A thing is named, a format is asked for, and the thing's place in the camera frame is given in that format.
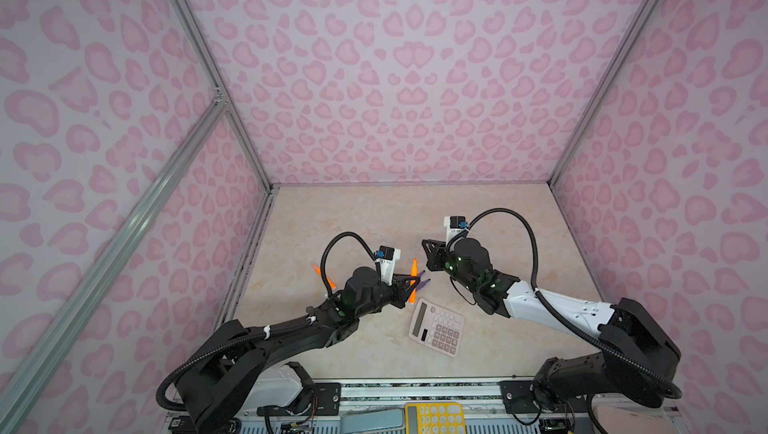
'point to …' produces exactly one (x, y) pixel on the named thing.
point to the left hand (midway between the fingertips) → (421, 277)
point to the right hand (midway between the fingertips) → (424, 240)
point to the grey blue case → (372, 421)
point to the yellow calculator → (434, 418)
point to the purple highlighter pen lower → (422, 284)
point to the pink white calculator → (436, 327)
